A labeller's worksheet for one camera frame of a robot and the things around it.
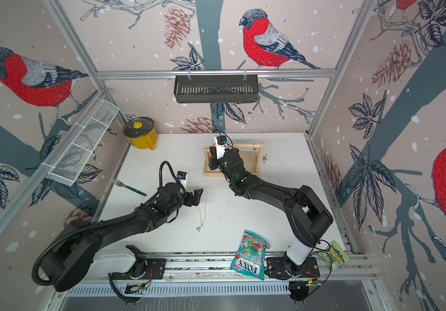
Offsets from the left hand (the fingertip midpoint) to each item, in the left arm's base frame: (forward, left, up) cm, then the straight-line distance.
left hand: (197, 185), depth 87 cm
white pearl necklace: (-15, -2, -10) cm, 18 cm away
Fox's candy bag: (-28, -23, -7) cm, 37 cm away
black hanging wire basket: (+51, -7, +17) cm, 54 cm away
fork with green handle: (+7, +43, -11) cm, 45 cm away
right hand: (+11, -7, +15) cm, 20 cm away
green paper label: (-26, -58, -9) cm, 64 cm away
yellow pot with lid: (+34, +36, +1) cm, 49 cm away
